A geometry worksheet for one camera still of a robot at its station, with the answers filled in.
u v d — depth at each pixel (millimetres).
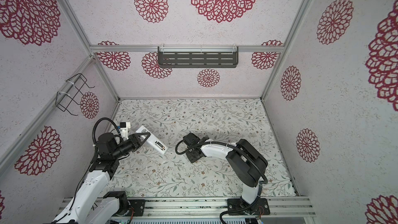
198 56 933
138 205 744
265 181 433
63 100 728
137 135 714
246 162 490
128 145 684
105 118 639
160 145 775
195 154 687
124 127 717
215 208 765
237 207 731
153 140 761
